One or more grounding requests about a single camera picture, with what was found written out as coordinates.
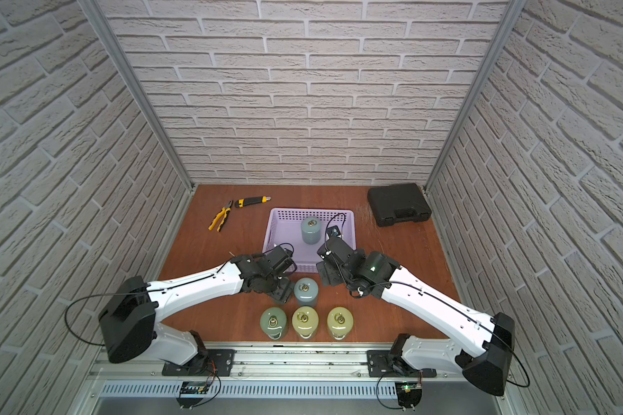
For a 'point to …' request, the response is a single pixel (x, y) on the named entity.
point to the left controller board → (192, 387)
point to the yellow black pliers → (224, 210)
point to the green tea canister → (273, 322)
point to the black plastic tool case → (398, 202)
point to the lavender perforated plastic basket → (285, 228)
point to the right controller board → (408, 393)
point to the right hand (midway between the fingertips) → (340, 262)
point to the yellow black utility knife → (243, 202)
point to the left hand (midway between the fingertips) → (285, 284)
